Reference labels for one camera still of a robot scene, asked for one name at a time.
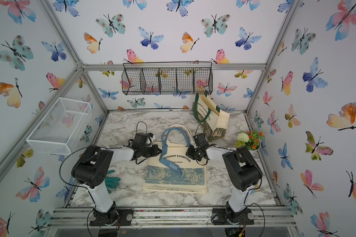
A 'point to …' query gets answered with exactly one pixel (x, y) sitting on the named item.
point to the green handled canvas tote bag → (212, 121)
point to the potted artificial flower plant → (252, 140)
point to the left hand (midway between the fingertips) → (163, 149)
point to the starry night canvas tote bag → (178, 137)
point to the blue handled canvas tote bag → (171, 171)
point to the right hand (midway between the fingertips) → (187, 152)
